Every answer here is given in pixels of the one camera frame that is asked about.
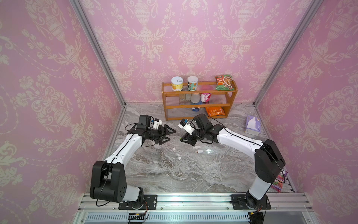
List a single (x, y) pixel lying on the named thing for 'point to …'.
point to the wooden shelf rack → (177, 105)
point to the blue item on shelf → (196, 109)
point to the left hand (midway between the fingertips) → (173, 135)
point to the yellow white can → (177, 83)
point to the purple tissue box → (252, 125)
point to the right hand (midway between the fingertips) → (182, 138)
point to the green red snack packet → (224, 83)
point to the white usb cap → (179, 157)
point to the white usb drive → (196, 147)
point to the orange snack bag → (214, 111)
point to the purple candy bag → (278, 183)
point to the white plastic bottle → (195, 98)
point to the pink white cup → (205, 97)
